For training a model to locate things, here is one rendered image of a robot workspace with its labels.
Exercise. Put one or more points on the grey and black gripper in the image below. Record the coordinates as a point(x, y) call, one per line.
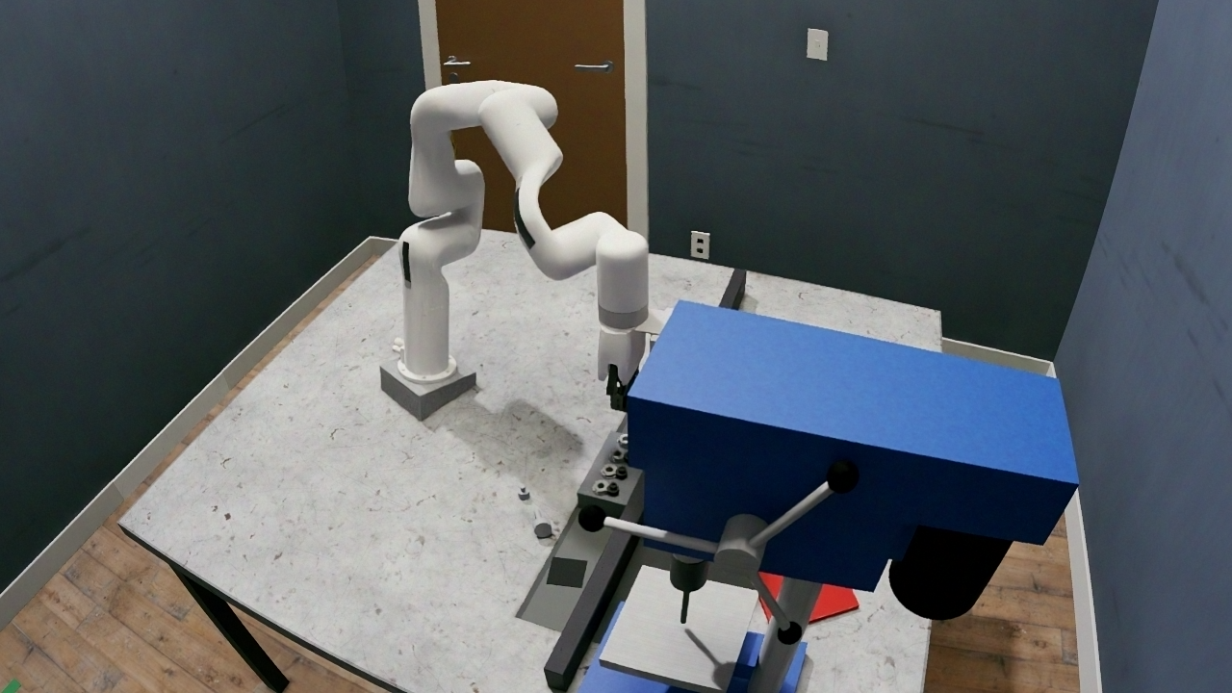
point(620, 352)

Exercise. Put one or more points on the red flat plate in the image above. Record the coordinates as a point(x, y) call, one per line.
point(832, 601)

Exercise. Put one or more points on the dark grey long flat bar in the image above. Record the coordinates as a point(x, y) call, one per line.
point(588, 613)

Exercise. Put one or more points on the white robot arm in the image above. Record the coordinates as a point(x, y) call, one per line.
point(438, 184)

